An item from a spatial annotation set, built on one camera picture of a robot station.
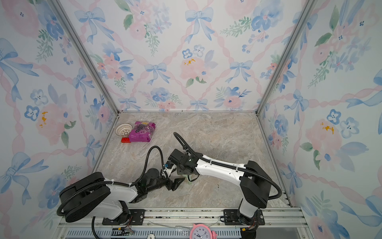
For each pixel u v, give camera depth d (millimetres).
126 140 1014
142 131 1003
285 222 764
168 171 722
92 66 915
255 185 433
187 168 572
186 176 700
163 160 719
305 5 700
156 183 693
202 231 689
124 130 1065
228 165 485
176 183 771
